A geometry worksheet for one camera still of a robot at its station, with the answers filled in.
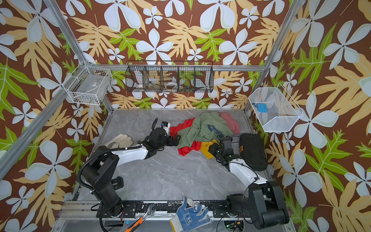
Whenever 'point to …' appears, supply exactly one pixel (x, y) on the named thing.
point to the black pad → (253, 151)
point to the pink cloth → (233, 124)
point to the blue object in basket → (261, 107)
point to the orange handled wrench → (150, 212)
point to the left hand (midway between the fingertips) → (174, 133)
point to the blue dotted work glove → (191, 215)
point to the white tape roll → (171, 85)
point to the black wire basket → (169, 76)
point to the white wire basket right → (276, 111)
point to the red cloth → (195, 146)
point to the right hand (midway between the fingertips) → (210, 147)
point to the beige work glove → (121, 141)
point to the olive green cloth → (207, 126)
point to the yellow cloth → (205, 146)
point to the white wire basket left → (88, 85)
